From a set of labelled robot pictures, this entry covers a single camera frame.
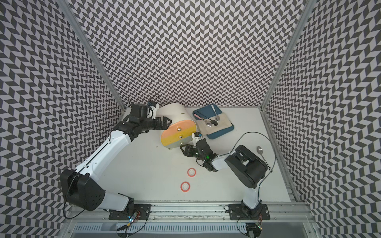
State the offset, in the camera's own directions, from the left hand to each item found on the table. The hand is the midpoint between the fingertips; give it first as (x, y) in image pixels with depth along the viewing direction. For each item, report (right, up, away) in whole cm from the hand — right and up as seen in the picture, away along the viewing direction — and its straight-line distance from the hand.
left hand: (164, 123), depth 81 cm
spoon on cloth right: (+30, 0, +28) cm, 41 cm away
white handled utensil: (+33, +4, +31) cm, 45 cm away
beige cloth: (+37, 0, +26) cm, 45 cm away
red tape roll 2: (+11, -35, 0) cm, 37 cm away
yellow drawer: (+7, -8, +6) cm, 12 cm away
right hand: (+9, -16, +9) cm, 21 cm away
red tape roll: (+15, -29, +6) cm, 33 cm away
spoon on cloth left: (+26, -1, +28) cm, 38 cm away
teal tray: (+26, +9, +36) cm, 46 cm away
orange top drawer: (+7, -2, 0) cm, 8 cm away
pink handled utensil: (+18, +4, +34) cm, 39 cm away
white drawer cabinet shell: (+5, +6, +5) cm, 10 cm away
